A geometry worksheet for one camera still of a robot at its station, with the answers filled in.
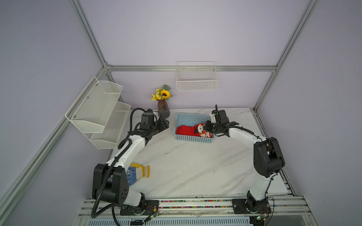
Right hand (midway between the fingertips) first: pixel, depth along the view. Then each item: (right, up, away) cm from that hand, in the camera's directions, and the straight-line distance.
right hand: (204, 128), depth 95 cm
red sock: (-5, -1, 0) cm, 5 cm away
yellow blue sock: (-44, -26, -11) cm, 52 cm away
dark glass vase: (-31, +15, +15) cm, 37 cm away
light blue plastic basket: (-8, +6, +16) cm, 19 cm away
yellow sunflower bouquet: (-30, +24, +2) cm, 39 cm away
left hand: (-26, +3, -9) cm, 27 cm away
